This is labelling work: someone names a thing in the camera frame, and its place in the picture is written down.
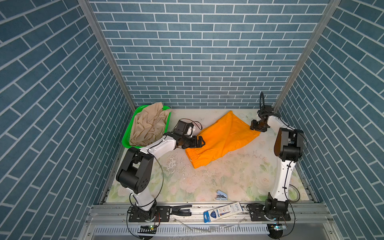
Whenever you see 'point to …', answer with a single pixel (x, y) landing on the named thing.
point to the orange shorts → (219, 138)
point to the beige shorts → (148, 124)
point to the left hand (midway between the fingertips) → (199, 143)
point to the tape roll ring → (298, 193)
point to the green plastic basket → (126, 139)
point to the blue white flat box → (222, 212)
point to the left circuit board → (148, 229)
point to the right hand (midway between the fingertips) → (254, 125)
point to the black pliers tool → (175, 210)
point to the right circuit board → (275, 227)
